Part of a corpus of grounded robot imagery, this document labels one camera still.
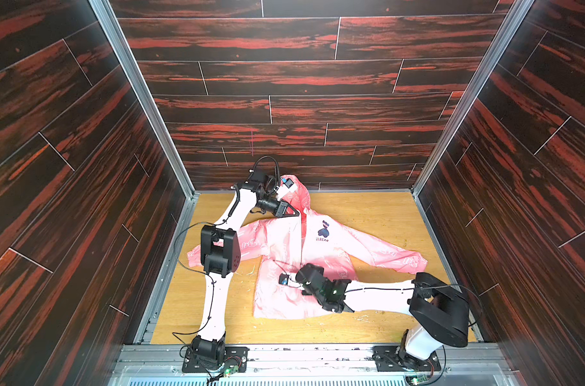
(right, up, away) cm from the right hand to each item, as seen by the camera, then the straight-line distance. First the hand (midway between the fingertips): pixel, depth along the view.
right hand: (309, 264), depth 87 cm
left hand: (-5, +19, +4) cm, 20 cm away
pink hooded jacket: (-3, +4, -16) cm, 17 cm away
